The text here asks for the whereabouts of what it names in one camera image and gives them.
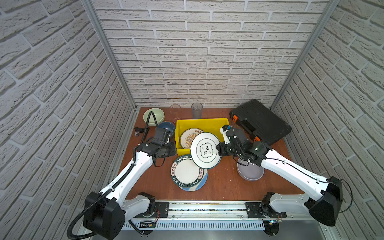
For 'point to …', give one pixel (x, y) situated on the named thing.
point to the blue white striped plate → (200, 185)
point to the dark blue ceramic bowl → (167, 125)
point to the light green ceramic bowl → (158, 114)
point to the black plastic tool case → (258, 123)
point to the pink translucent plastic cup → (175, 111)
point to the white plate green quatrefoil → (203, 152)
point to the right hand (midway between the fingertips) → (216, 146)
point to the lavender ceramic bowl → (248, 171)
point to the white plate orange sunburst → (187, 136)
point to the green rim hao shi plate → (185, 173)
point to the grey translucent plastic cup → (197, 108)
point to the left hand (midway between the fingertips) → (175, 148)
